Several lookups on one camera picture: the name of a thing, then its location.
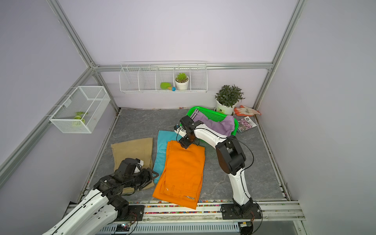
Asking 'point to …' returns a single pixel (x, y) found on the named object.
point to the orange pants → (181, 181)
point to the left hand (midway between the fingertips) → (155, 179)
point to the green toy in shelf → (167, 85)
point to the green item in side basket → (79, 115)
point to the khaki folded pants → (140, 149)
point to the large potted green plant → (227, 98)
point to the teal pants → (164, 137)
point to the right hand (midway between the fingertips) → (186, 140)
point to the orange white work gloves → (243, 110)
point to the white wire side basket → (82, 111)
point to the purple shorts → (225, 127)
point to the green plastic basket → (212, 115)
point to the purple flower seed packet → (246, 123)
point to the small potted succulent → (181, 81)
